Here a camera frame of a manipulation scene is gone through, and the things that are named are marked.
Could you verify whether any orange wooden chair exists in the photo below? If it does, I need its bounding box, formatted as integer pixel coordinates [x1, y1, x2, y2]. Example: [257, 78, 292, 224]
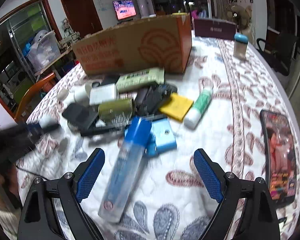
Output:
[14, 72, 56, 122]

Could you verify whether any smartphone with lit screen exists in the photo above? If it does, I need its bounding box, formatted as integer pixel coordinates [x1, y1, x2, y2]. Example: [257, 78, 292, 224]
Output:
[260, 109, 296, 208]

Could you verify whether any black rectangular case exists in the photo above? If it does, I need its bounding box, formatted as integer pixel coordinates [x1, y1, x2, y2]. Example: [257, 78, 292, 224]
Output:
[62, 103, 98, 130]

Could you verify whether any clear storage bin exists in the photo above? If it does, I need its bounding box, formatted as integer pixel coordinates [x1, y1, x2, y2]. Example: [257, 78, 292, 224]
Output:
[27, 30, 61, 72]

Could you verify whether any white square box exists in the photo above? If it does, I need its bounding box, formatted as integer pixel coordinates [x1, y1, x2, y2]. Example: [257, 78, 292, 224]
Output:
[89, 83, 119, 106]

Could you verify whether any clear blue spray bottle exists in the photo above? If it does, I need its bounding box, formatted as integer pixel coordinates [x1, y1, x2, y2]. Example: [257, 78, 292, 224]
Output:
[98, 117, 152, 223]

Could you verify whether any black flat comb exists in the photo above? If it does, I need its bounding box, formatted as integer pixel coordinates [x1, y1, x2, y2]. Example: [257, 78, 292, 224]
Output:
[80, 114, 167, 137]

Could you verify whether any olive green can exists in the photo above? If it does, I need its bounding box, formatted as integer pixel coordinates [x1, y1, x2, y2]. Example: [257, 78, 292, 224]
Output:
[98, 98, 135, 123]

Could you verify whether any paisley quilted table cloth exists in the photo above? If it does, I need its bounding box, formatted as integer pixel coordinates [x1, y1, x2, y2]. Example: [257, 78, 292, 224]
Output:
[18, 38, 300, 239]

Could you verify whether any green white tube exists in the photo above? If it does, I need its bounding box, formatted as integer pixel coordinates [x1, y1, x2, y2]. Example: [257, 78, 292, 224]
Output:
[184, 87, 213, 129]

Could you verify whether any blue rectangular box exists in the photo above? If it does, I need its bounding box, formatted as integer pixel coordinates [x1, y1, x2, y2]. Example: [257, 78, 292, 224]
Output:
[124, 118, 178, 158]

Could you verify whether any yellow square sponge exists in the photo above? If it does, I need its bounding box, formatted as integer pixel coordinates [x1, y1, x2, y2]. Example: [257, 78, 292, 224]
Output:
[159, 93, 193, 122]

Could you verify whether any brown wooden door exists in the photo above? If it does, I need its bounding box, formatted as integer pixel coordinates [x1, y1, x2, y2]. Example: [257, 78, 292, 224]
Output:
[61, 0, 103, 38]

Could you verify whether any green wafer packet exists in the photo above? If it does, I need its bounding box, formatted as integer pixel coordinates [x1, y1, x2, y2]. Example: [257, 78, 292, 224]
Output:
[116, 67, 165, 93]

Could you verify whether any black office chair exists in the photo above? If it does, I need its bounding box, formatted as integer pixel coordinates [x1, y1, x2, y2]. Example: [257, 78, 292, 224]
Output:
[256, 31, 298, 76]

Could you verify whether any television screen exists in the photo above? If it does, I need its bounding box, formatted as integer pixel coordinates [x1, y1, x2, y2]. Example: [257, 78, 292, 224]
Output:
[113, 0, 136, 21]

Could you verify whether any blue lid spice jar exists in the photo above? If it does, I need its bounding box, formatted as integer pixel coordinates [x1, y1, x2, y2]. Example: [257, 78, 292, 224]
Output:
[233, 33, 249, 60]

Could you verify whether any brown cardboard box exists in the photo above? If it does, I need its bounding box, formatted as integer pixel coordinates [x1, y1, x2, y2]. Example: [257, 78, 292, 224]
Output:
[72, 13, 192, 75]

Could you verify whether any white cylindrical air conditioner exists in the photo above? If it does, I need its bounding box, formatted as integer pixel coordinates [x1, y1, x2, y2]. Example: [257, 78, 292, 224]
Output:
[137, 0, 150, 18]

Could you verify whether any purple cardboard box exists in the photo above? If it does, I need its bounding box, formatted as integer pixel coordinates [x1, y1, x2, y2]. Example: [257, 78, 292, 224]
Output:
[194, 18, 237, 40]

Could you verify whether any standing electric fan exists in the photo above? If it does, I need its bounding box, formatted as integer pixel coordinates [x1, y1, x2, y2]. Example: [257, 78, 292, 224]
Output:
[225, 4, 252, 30]

